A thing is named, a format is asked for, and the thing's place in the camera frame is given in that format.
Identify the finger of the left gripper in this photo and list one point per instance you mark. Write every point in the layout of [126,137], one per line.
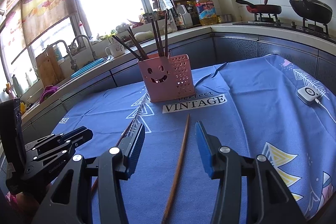
[45,166]
[77,137]

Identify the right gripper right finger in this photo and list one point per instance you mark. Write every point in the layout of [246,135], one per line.
[268,198]

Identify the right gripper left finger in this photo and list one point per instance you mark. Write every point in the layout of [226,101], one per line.
[69,199]

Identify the brown wooden chopstick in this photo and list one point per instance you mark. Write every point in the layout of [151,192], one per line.
[177,174]

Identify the magenta cloth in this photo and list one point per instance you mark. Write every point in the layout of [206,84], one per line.
[48,91]

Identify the wooden cutting board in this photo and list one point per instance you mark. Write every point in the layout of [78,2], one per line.
[49,71]

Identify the blue plastic basin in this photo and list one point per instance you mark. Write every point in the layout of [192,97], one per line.
[89,66]

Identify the right steel faucet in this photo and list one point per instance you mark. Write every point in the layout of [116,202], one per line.
[82,45]

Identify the white mug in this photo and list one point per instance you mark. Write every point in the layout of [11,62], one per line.
[115,50]

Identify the blue patterned tablecloth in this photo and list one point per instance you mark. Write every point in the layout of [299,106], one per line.
[250,105]

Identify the dark chopstick in holder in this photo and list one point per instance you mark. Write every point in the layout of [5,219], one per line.
[158,35]
[154,32]
[136,43]
[166,32]
[127,47]

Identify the pink smiley utensil holder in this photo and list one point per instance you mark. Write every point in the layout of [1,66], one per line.
[167,78]

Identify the white small device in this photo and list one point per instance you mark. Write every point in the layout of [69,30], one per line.
[308,94]

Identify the patterned window blind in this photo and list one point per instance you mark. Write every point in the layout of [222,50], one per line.
[26,20]

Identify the white plastic jug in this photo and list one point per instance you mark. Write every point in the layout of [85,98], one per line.
[181,9]

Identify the black spice rack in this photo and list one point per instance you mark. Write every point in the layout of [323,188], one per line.
[190,6]

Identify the black gas stove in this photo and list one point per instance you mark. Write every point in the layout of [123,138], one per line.
[319,31]

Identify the yellow cooking oil bottle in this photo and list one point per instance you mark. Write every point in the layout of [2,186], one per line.
[206,12]

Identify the red frying pan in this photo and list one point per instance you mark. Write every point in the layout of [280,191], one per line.
[260,8]

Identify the black wok with lid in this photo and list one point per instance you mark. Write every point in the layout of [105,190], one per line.
[314,10]

